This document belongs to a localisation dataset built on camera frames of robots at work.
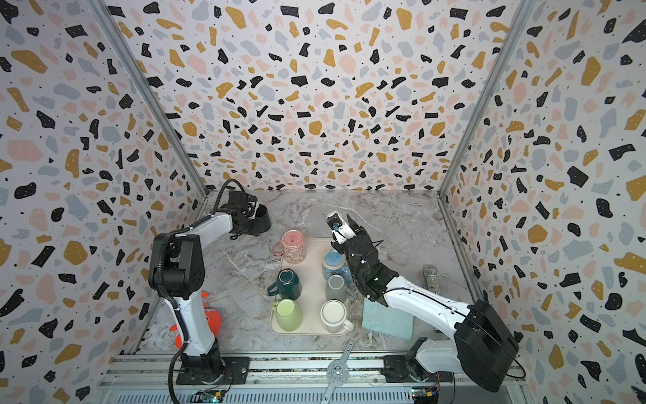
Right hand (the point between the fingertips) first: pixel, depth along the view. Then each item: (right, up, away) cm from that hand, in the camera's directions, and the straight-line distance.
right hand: (343, 213), depth 75 cm
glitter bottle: (+32, -23, +15) cm, 42 cm away
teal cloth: (+13, -35, +8) cm, 38 cm away
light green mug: (-16, -30, -1) cm, 34 cm away
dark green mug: (-18, -24, +6) cm, 30 cm away
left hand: (-34, -3, +25) cm, 43 cm away
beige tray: (-10, -27, +14) cm, 32 cm away
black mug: (-30, -3, +20) cm, 36 cm away
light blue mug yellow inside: (-3, -17, +10) cm, 20 cm away
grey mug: (-2, -24, +6) cm, 25 cm away
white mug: (-3, -31, +3) cm, 32 cm away
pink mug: (-18, -12, +14) cm, 26 cm away
